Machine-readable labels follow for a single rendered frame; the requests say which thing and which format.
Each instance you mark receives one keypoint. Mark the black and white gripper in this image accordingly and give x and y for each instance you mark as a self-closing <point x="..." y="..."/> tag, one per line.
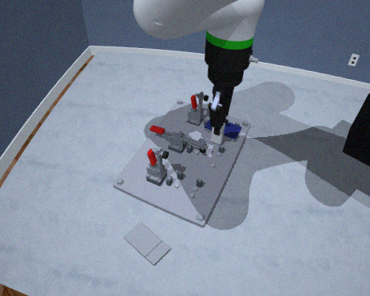
<point x="223" y="94"/>

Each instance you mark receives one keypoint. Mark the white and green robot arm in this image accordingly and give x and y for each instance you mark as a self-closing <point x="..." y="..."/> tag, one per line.
<point x="229" y="38"/>

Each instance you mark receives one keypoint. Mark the blue rectangular plate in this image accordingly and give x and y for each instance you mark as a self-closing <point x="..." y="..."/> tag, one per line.
<point x="231" y="130"/>

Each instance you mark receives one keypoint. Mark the grey toggle clamp with red handle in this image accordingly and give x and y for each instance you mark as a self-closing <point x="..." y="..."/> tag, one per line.
<point x="156" y="173"/>

